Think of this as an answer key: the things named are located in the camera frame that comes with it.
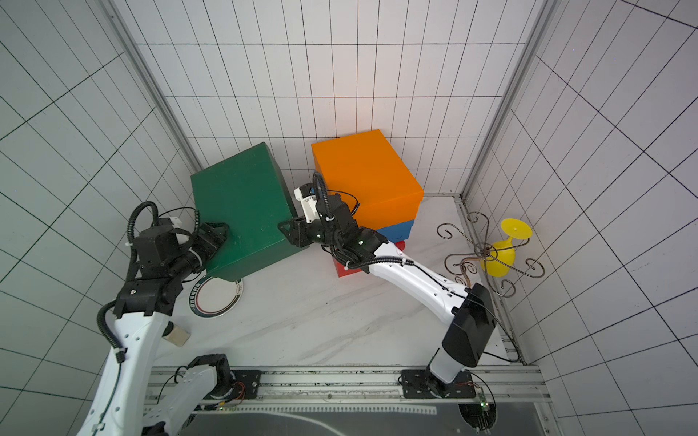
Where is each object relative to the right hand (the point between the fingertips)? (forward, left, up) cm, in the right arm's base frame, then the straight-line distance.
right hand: (285, 218), depth 70 cm
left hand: (-4, +17, -4) cm, 18 cm away
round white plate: (-11, +29, -30) cm, 43 cm away
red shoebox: (+2, -13, -32) cm, 35 cm away
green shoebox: (+8, +12, +1) cm, 15 cm away
